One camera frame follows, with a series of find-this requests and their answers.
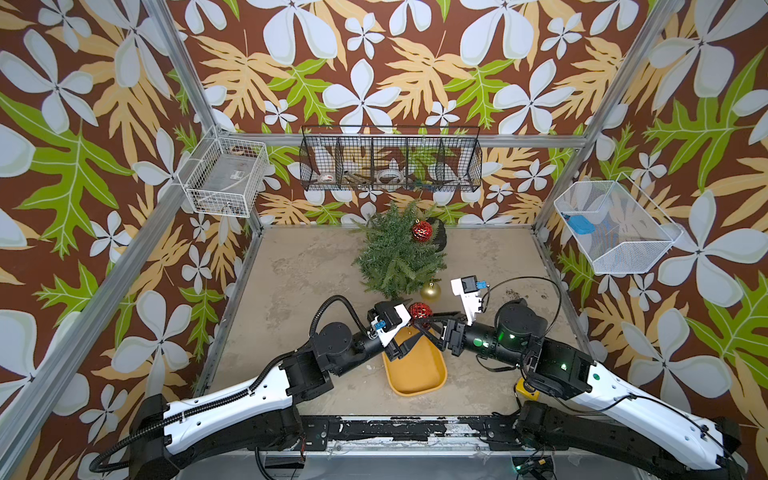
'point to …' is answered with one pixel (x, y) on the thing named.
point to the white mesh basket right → (617, 227)
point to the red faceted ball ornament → (422, 231)
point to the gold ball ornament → (430, 292)
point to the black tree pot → (440, 236)
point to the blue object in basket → (580, 224)
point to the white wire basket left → (223, 176)
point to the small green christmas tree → (391, 262)
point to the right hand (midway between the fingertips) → (417, 323)
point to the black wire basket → (385, 158)
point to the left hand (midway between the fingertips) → (417, 309)
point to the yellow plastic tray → (422, 370)
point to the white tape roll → (390, 176)
